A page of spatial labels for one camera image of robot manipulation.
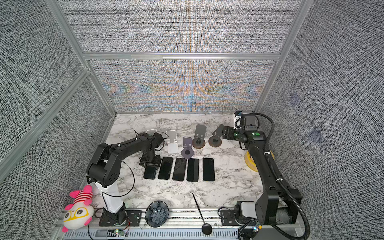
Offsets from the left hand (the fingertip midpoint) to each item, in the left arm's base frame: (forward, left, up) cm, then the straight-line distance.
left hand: (155, 166), depth 90 cm
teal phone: (-5, +2, +2) cm, 6 cm away
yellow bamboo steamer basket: (-1, -57, +3) cm, 57 cm away
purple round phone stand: (+10, -20, -1) cm, 22 cm away
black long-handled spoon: (-32, -28, 0) cm, 42 cm away
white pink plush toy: (-24, +31, +6) cm, 39 cm away
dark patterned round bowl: (-25, -3, 0) cm, 25 cm away
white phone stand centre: (+14, -10, +2) cm, 18 cm away
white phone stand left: (+20, +3, +10) cm, 23 cm away
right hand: (+11, -44, +22) cm, 50 cm away
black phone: (-3, -32, -2) cm, 32 cm away
